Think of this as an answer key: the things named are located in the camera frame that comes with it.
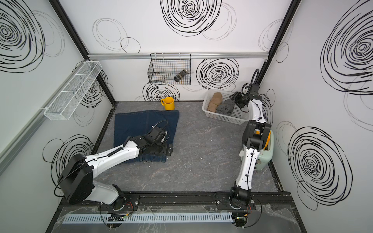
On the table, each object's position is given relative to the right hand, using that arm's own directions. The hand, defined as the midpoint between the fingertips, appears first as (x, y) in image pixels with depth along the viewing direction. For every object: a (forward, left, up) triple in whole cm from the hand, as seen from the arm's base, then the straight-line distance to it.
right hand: (233, 97), depth 101 cm
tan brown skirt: (+8, +10, -11) cm, 17 cm away
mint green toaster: (-42, -10, -2) cm, 44 cm away
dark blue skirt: (-15, +68, -13) cm, 71 cm away
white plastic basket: (-10, -4, -10) cm, 14 cm away
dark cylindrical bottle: (+3, +36, +16) cm, 40 cm away
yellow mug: (+1, +47, -8) cm, 48 cm away
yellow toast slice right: (-44, -4, +14) cm, 47 cm away
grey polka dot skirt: (-9, +7, -1) cm, 11 cm away
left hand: (-37, +43, -8) cm, 58 cm away
